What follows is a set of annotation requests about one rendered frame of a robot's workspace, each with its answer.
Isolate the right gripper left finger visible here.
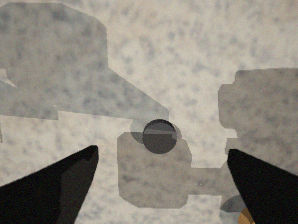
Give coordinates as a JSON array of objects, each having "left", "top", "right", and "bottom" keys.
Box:
[{"left": 0, "top": 145, "right": 99, "bottom": 224}]

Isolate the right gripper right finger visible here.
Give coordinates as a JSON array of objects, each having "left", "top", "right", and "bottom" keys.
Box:
[{"left": 227, "top": 149, "right": 298, "bottom": 224}]

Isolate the orange flat disc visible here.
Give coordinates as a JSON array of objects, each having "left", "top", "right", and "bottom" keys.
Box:
[{"left": 238, "top": 207, "right": 255, "bottom": 224}]

